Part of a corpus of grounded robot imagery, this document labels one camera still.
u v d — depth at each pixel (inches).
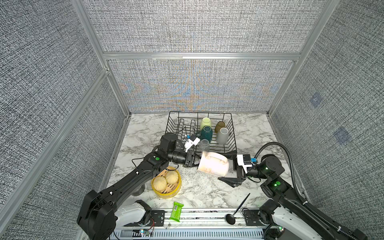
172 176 31.9
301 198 19.5
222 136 37.4
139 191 31.5
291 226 21.9
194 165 24.7
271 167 20.3
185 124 44.3
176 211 29.5
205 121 38.8
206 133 36.5
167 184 32.1
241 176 21.9
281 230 27.3
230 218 29.3
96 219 15.3
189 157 23.8
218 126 39.5
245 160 20.2
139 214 24.2
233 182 21.6
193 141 26.1
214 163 22.6
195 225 28.7
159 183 30.8
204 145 35.3
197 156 24.9
